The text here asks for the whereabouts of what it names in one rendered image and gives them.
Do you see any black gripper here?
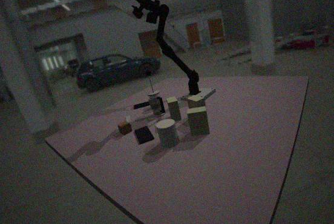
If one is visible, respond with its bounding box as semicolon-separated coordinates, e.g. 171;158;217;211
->
132;0;156;19

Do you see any tan-brown cube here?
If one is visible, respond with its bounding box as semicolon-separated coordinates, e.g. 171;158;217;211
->
117;121;133;135

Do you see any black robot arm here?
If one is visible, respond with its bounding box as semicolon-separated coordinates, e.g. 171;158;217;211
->
146;0;201;95

